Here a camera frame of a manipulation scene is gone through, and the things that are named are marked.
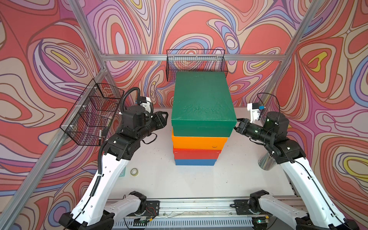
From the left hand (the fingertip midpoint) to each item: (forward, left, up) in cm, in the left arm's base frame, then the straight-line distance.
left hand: (167, 114), depth 63 cm
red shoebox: (-9, -7, -21) cm, 24 cm away
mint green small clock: (-13, +29, -38) cm, 50 cm away
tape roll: (-11, +23, -40) cm, 48 cm away
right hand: (-3, -27, -5) cm, 28 cm away
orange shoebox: (-6, -14, -14) cm, 21 cm away
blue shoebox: (-7, -14, -35) cm, 38 cm away
